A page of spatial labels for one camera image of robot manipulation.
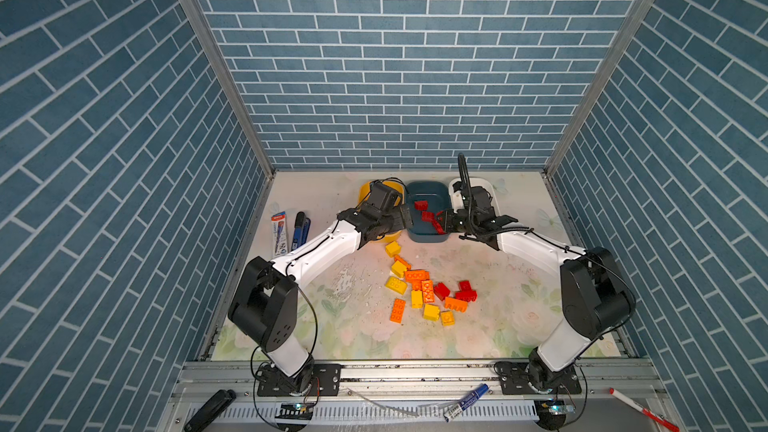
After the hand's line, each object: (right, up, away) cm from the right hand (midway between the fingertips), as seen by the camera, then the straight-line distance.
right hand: (437, 214), depth 92 cm
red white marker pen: (+46, -45, -23) cm, 68 cm away
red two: (-4, +2, +16) cm, 17 cm away
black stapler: (-55, -43, -24) cm, 74 cm away
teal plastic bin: (-1, +6, +20) cm, 20 cm away
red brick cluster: (+8, -23, -4) cm, 25 cm away
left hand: (-11, -1, -4) cm, 12 cm away
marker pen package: (-52, -7, +8) cm, 53 cm away
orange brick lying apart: (-12, -27, -7) cm, 31 cm away
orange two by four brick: (-3, -22, -5) cm, 23 cm away
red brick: (-2, -1, +13) cm, 13 cm away
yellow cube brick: (-14, -12, +4) cm, 19 cm away
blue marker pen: (+6, -42, -21) cm, 48 cm away
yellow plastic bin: (-12, +8, +16) cm, 21 cm away
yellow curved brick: (-13, -21, -3) cm, 25 cm away
